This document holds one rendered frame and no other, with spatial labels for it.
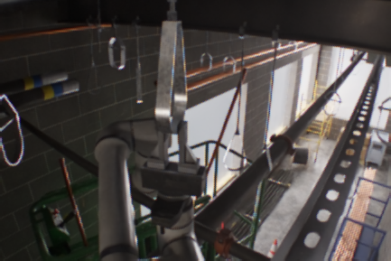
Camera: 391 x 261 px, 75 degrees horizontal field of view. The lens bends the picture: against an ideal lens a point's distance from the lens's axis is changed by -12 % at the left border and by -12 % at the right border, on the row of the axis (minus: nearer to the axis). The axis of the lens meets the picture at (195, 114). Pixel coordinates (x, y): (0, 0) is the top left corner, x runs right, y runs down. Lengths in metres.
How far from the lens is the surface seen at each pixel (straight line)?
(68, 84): 1.64
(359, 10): 1.20
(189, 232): 0.68
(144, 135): 1.00
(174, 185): 0.59
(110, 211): 0.71
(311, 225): 0.38
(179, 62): 0.55
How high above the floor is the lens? 4.40
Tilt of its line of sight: 22 degrees down
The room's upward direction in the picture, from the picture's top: 1 degrees clockwise
